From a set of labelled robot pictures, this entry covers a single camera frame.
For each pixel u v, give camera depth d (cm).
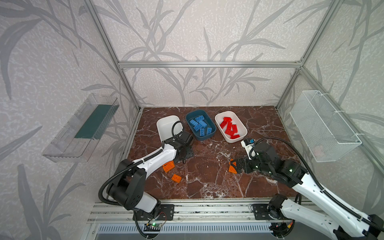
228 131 105
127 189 43
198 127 105
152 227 72
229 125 108
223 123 108
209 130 105
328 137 61
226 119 109
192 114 113
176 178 85
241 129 105
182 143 69
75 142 63
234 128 107
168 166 88
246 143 65
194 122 109
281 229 72
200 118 112
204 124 108
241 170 63
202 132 105
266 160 53
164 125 108
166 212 74
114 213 75
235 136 102
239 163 63
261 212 73
